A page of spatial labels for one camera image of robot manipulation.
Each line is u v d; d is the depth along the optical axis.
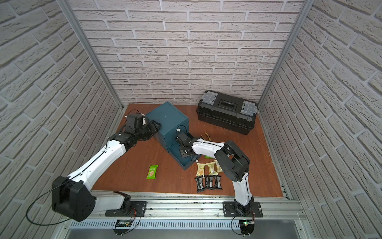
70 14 0.72
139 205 0.75
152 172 0.85
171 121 0.83
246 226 0.71
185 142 0.74
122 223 0.73
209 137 1.01
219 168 0.87
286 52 0.85
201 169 0.85
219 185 0.80
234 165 0.50
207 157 0.92
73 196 0.39
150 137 0.73
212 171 0.85
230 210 0.73
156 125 0.76
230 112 0.95
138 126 0.62
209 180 0.82
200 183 0.81
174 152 0.90
